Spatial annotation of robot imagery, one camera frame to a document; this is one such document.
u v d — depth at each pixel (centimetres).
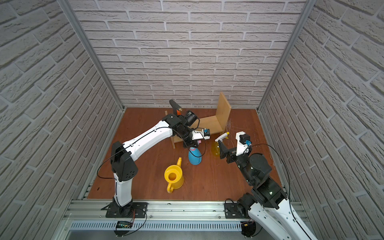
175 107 79
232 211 74
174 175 74
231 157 56
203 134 69
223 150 56
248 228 71
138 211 75
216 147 87
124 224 72
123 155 51
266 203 45
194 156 85
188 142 71
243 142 51
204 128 69
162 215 73
